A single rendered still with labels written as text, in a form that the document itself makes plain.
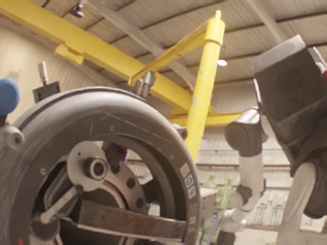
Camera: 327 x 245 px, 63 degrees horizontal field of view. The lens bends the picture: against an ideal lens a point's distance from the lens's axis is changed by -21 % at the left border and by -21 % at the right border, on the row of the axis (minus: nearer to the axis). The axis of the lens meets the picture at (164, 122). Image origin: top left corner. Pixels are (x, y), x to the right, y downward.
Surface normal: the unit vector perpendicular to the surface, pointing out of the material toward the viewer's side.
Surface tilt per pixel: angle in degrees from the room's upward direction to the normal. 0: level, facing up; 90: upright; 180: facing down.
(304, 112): 144
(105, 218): 90
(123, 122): 90
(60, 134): 90
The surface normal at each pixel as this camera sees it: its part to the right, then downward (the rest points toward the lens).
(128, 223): 0.73, 0.00
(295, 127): -0.15, 0.59
